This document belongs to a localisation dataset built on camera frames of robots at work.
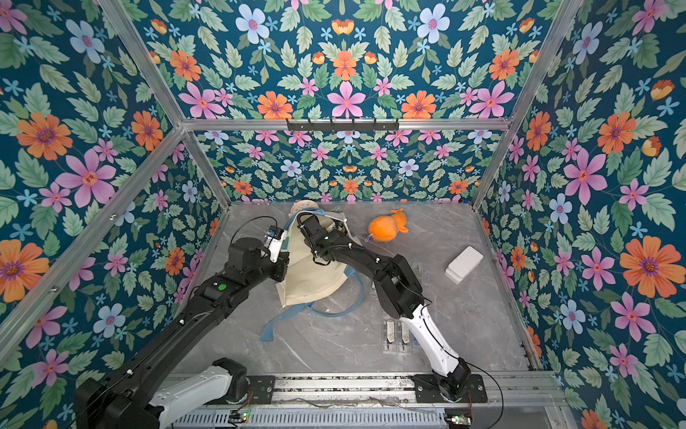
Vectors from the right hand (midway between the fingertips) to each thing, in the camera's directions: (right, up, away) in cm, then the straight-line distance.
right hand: (321, 234), depth 99 cm
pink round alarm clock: (-11, +13, +17) cm, 24 cm away
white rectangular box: (+53, -11, -1) cm, 54 cm away
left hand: (-6, -5, -20) cm, 22 cm away
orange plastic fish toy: (+24, +2, +2) cm, 24 cm away
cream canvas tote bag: (-4, -15, -8) cm, 17 cm away
